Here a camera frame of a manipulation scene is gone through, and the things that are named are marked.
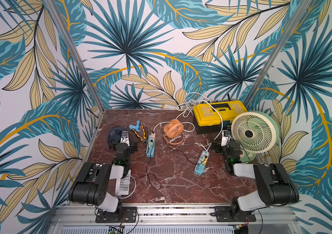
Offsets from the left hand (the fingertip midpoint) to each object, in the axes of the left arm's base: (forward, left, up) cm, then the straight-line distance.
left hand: (126, 140), depth 92 cm
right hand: (+2, -60, +1) cm, 60 cm away
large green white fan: (-5, -71, +18) cm, 74 cm away
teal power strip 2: (-14, -46, -6) cm, 49 cm away
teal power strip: (0, -15, -7) cm, 17 cm away
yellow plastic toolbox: (+13, -52, +6) cm, 54 cm away
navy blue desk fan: (+2, +8, +1) cm, 8 cm away
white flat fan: (-28, -4, +2) cm, 29 cm away
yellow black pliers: (+5, -8, -7) cm, 12 cm away
